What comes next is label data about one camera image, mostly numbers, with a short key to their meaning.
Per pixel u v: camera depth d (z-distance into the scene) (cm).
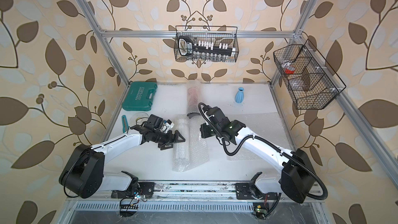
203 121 84
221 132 58
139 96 108
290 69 81
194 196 74
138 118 102
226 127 58
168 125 82
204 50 83
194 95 101
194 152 80
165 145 76
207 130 69
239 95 102
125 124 99
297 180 40
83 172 42
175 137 76
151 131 71
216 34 91
